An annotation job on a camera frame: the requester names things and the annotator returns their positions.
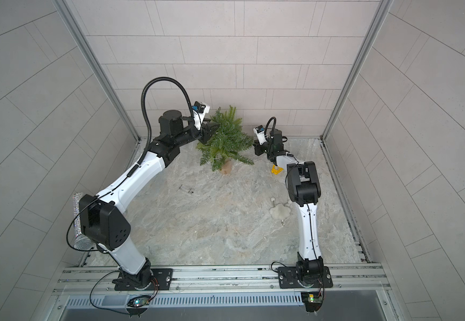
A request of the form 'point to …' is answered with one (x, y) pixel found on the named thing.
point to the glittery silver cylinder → (82, 242)
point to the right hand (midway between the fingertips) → (255, 139)
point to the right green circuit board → (313, 300)
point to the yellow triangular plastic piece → (276, 171)
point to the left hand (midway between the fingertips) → (219, 121)
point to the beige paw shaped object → (280, 211)
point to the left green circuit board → (139, 301)
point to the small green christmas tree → (230, 140)
